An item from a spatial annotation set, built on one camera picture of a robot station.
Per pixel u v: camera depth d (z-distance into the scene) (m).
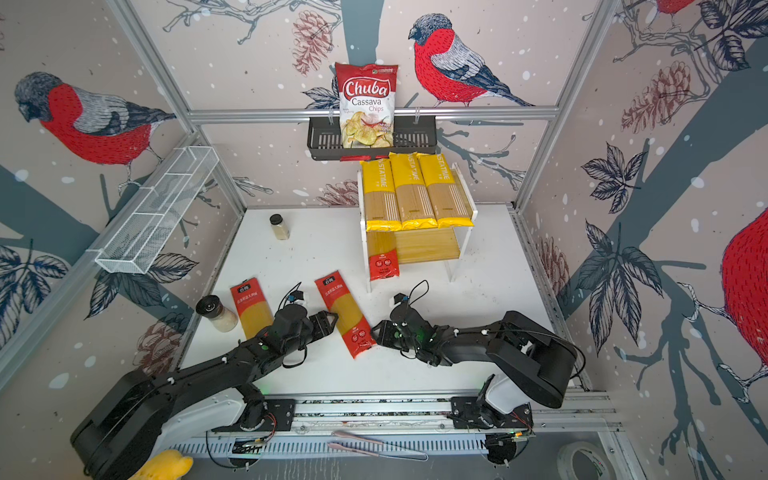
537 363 0.44
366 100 0.85
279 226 1.05
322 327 0.76
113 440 0.40
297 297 0.80
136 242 0.71
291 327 0.66
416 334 0.67
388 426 0.73
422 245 0.90
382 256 0.83
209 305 0.81
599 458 0.65
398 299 0.82
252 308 0.93
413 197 0.75
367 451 0.69
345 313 0.89
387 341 0.76
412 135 0.95
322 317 0.78
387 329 0.76
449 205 0.73
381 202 0.74
